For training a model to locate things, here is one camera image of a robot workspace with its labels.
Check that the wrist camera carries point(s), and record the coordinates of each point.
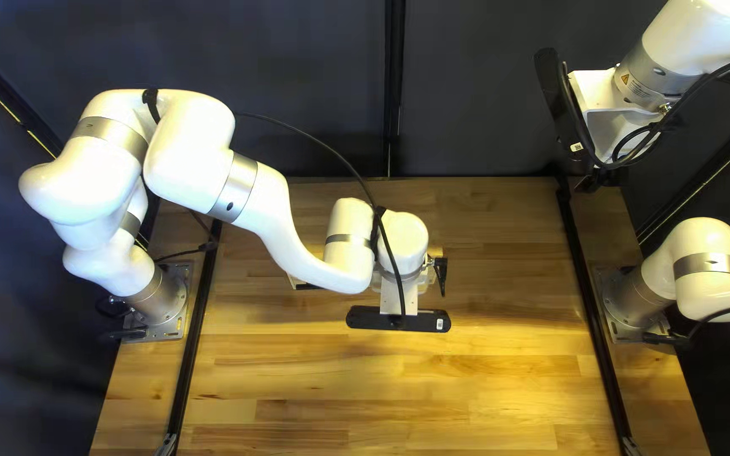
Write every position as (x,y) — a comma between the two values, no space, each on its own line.
(558,101)
(371,320)

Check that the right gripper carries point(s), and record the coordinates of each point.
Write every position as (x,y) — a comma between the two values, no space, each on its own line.
(599,120)

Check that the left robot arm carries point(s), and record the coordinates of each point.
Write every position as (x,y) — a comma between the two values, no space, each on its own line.
(187,152)

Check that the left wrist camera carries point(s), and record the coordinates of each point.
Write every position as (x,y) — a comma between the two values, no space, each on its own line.
(371,320)

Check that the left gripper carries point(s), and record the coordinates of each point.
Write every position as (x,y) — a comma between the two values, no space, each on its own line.
(409,297)

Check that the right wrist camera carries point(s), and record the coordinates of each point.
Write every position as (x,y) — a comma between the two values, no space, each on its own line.
(558,101)

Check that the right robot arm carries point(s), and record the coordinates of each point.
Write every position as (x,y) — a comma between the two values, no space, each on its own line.
(694,38)

